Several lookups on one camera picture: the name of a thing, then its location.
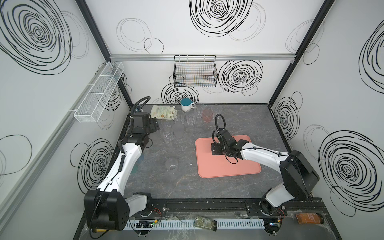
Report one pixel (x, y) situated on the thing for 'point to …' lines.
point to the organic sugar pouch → (163, 112)
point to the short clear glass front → (171, 165)
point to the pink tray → (210, 165)
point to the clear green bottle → (206, 223)
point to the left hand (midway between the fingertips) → (147, 122)
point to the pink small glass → (207, 116)
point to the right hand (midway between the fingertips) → (213, 148)
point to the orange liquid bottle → (310, 218)
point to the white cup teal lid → (187, 104)
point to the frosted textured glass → (178, 130)
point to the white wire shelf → (93, 103)
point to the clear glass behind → (199, 108)
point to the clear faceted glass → (191, 116)
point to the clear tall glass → (167, 132)
